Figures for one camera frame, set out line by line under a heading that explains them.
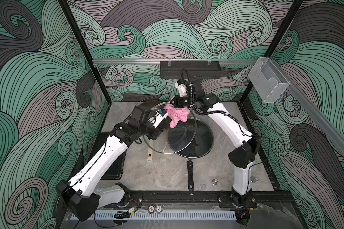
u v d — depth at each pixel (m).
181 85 0.69
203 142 1.14
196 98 0.59
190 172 0.74
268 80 0.78
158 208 0.71
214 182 0.76
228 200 0.73
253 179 0.77
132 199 0.73
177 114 0.73
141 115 0.51
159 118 0.61
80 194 0.37
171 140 0.91
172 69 0.90
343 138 0.53
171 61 0.94
